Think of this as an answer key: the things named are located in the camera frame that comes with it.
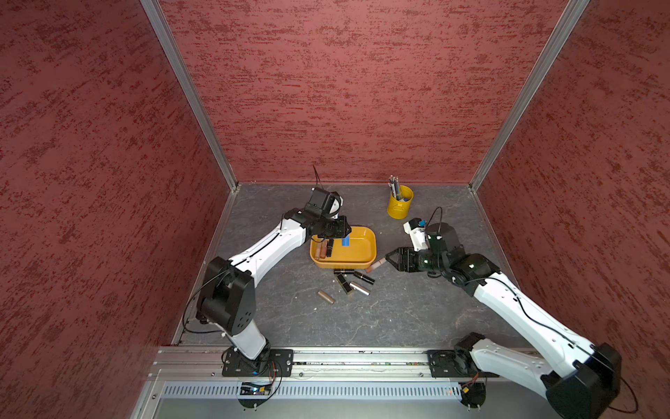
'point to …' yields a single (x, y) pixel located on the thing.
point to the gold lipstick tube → (327, 297)
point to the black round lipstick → (329, 247)
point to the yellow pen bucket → (399, 209)
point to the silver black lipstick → (358, 287)
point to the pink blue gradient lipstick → (345, 241)
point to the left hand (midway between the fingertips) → (346, 234)
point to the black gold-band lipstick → (344, 271)
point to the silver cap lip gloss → (324, 249)
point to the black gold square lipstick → (345, 285)
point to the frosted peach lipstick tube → (317, 248)
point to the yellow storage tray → (358, 250)
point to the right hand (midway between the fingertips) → (392, 262)
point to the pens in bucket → (394, 184)
